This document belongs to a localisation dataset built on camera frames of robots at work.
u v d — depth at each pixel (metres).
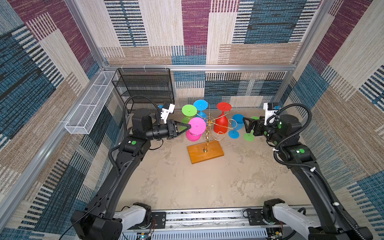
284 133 0.51
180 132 0.59
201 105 0.78
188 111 0.73
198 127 0.64
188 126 0.63
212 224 0.73
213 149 0.97
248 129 0.64
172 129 0.56
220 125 0.70
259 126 0.60
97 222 0.36
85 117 0.92
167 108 0.60
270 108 0.57
